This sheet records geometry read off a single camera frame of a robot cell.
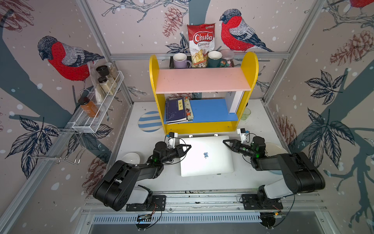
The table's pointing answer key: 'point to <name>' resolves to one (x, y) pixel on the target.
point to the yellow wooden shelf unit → (193, 100)
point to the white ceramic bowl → (131, 158)
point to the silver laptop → (208, 155)
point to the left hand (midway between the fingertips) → (192, 145)
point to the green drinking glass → (246, 114)
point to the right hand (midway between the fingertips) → (223, 142)
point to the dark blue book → (175, 110)
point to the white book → (233, 99)
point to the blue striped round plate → (150, 122)
